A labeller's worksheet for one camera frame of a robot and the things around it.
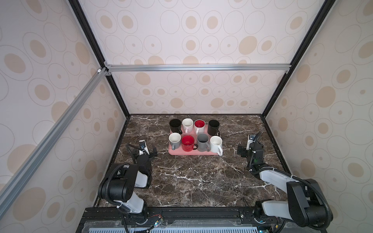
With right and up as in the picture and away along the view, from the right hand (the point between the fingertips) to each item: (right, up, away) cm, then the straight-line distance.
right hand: (254, 144), depth 90 cm
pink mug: (-42, +12, +11) cm, 45 cm away
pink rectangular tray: (-47, -6, +8) cm, 48 cm away
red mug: (-42, +1, +9) cm, 43 cm away
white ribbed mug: (-23, 0, +3) cm, 24 cm away
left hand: (-66, +1, -1) cm, 66 cm away
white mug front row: (-33, +12, +18) cm, 40 cm away
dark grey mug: (-32, +2, +1) cm, 32 cm away
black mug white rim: (-24, +11, +12) cm, 29 cm away
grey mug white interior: (-50, +3, +8) cm, 51 cm away
